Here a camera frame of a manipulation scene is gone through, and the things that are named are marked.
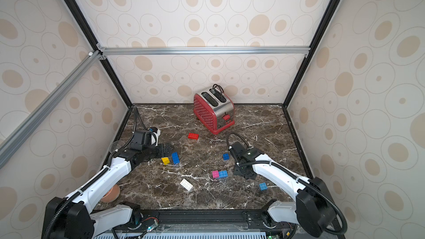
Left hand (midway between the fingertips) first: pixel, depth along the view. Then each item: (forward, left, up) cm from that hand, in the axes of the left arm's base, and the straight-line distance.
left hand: (171, 147), depth 84 cm
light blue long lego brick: (-9, -27, -10) cm, 30 cm away
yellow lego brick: (-3, +5, -9) cm, 11 cm away
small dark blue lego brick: (0, -28, -11) cm, 30 cm away
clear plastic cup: (+10, +39, -16) cm, 43 cm away
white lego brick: (-15, -8, -11) cm, 20 cm away
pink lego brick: (-10, -23, -9) cm, 26 cm away
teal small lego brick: (-16, -46, -10) cm, 50 cm away
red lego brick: (+15, -7, -12) cm, 21 cm away
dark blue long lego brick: (0, 0, -11) cm, 11 cm away
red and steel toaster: (+21, -21, +6) cm, 30 cm away
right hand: (-10, -38, -7) cm, 40 cm away
